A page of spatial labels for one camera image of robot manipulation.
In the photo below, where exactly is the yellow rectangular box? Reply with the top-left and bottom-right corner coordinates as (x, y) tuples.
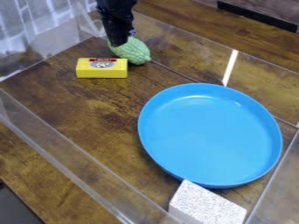
(76, 58), (128, 78)

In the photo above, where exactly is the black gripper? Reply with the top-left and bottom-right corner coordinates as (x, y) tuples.
(96, 0), (136, 46)

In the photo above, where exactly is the green knobbly soft toy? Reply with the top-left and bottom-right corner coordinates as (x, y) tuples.
(106, 37), (150, 65)

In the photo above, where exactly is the blue round tray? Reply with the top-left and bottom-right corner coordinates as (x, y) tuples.
(137, 83), (283, 188)

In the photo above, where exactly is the white speckled foam block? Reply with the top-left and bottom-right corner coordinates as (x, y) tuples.
(168, 180), (246, 224)

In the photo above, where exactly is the clear acrylic enclosure wall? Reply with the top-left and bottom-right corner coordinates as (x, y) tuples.
(0, 0), (299, 224)

